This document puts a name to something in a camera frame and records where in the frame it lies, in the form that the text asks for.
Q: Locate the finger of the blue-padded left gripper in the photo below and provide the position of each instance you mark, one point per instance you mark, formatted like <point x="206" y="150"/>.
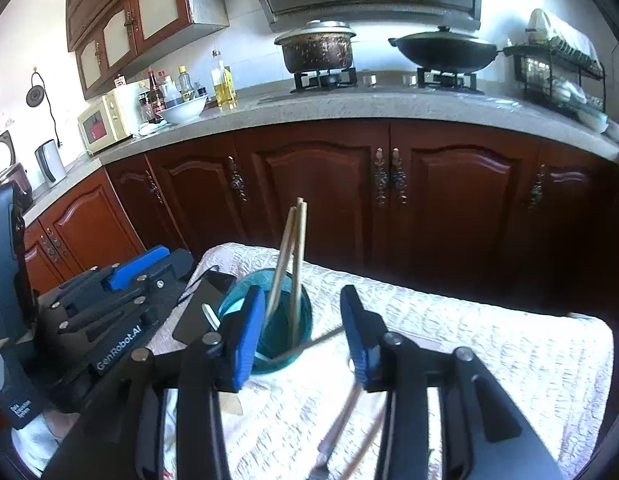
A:
<point x="240" y="331"/>

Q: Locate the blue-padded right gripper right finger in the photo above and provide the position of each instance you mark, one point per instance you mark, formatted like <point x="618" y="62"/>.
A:
<point x="364" y="331"/>

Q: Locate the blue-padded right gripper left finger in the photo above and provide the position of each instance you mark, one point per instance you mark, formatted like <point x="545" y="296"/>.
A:
<point x="122" y="275"/>

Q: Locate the white cup with teal interior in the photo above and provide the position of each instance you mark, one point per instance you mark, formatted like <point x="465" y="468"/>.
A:
<point x="275" y="338"/>

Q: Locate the wooden chopstick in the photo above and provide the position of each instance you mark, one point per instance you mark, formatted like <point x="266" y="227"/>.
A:
<point x="292" y="353"/>
<point x="299" y="249"/>
<point x="281" y="266"/>
<point x="353" y="464"/>

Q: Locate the white plastic spoon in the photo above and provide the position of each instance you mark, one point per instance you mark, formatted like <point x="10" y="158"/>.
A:
<point x="211" y="316"/>

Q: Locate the black smartphone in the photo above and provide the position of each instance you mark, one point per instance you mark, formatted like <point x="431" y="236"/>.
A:
<point x="205" y="300"/>

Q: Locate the white quilted table cloth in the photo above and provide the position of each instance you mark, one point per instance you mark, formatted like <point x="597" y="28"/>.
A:
<point x="485" y="431"/>

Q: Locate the silver electric kettle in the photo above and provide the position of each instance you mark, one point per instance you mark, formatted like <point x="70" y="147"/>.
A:
<point x="48" y="158"/>

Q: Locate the rice cooker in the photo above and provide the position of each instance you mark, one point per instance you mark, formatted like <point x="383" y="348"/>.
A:
<point x="15" y="172"/>

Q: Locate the metal spoon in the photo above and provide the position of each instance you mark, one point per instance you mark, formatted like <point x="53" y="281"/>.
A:
<point x="326" y="446"/>

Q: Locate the cream microwave oven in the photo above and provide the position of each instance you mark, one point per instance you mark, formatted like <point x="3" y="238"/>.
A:
<point x="111" y="118"/>

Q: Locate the white ceramic bowl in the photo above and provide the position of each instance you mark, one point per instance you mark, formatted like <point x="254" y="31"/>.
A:
<point x="184" y="112"/>

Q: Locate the dark sauce bottle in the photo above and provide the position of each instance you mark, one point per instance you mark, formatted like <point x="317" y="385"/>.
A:
<point x="156" y="97"/>

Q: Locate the dark wood lower cabinets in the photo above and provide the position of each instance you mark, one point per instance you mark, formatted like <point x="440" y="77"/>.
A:
<point x="468" y="211"/>

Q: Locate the clear condiment bottle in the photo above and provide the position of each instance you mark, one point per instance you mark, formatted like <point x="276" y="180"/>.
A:
<point x="186" y="88"/>

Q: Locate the yellow cooking oil bottle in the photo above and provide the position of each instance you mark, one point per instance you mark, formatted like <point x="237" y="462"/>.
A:
<point x="224" y="88"/>

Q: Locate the speckled cooking pot with lid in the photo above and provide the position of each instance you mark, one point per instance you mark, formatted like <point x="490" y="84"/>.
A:
<point x="318" y="45"/>

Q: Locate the black wok with lid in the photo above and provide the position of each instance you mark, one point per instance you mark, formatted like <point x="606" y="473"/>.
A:
<point x="446" y="51"/>

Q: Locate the dish drying rack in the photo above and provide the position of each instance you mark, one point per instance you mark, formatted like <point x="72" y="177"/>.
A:
<point x="552" y="62"/>

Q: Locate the wooden upper wall cabinet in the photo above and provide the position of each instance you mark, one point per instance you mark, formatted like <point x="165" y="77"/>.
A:
<point x="112" y="38"/>

